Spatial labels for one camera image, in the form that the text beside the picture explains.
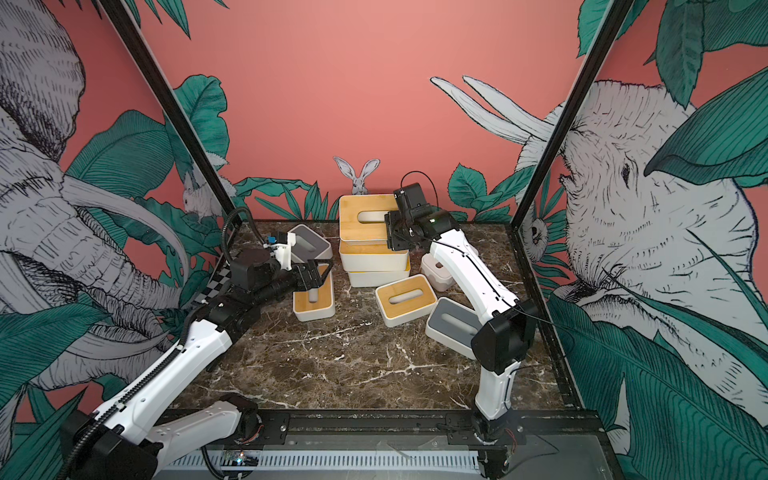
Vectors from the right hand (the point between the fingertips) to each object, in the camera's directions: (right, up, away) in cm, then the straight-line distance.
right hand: (377, 218), depth 80 cm
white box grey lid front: (+23, -32, +13) cm, 42 cm away
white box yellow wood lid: (-1, -16, +15) cm, 22 cm away
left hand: (-13, -11, -6) cm, 18 cm away
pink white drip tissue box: (+18, -17, +16) cm, 29 cm away
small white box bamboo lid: (+8, -25, +15) cm, 30 cm away
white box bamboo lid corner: (-4, -2, +2) cm, 5 cm away
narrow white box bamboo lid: (-17, -27, +11) cm, 33 cm away
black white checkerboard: (-55, -20, +18) cm, 61 cm away
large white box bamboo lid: (-2, -10, +8) cm, 13 cm away
